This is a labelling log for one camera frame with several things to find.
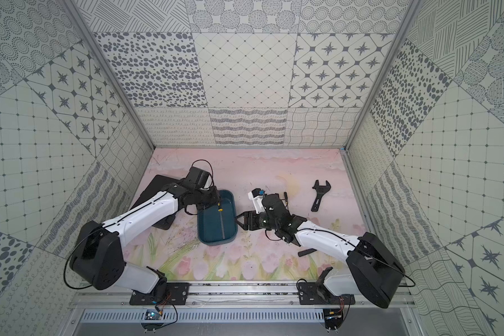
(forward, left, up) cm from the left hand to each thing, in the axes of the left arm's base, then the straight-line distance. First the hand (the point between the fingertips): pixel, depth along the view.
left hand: (222, 194), depth 86 cm
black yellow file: (-6, 0, -3) cm, 7 cm away
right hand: (-11, -9, -1) cm, 14 cm away
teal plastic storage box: (-10, +1, -6) cm, 12 cm away
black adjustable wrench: (+11, -46, -13) cm, 49 cm away
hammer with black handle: (-18, -35, -14) cm, 42 cm away
